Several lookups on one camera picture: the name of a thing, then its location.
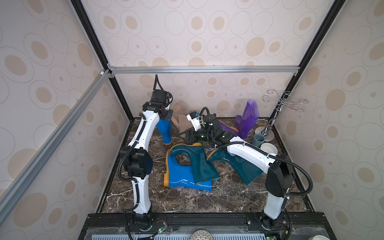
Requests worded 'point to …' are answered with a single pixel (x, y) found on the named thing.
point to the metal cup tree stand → (282, 102)
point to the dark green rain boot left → (203, 169)
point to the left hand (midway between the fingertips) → (169, 111)
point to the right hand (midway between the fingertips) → (188, 131)
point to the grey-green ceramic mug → (258, 140)
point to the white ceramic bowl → (269, 148)
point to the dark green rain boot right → (248, 172)
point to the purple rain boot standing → (250, 117)
